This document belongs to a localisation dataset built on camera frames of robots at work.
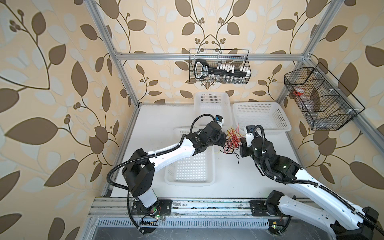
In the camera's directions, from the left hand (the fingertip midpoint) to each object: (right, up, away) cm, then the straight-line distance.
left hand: (227, 134), depth 78 cm
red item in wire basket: (+39, +23, +4) cm, 45 cm away
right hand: (+6, -2, -5) cm, 8 cm away
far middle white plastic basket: (-8, +19, +41) cm, 46 cm away
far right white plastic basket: (+39, +11, +33) cm, 53 cm away
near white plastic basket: (-16, -22, +9) cm, 29 cm away
